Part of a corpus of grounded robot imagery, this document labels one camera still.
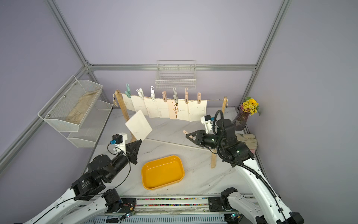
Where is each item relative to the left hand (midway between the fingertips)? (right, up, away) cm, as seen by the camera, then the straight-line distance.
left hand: (140, 143), depth 66 cm
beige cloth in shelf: (-39, +15, +11) cm, 43 cm away
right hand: (+22, +2, 0) cm, 23 cm away
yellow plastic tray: (+7, -22, +21) cm, 31 cm away
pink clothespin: (+23, +32, +53) cm, 66 cm away
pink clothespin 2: (+22, +5, -1) cm, 23 cm away
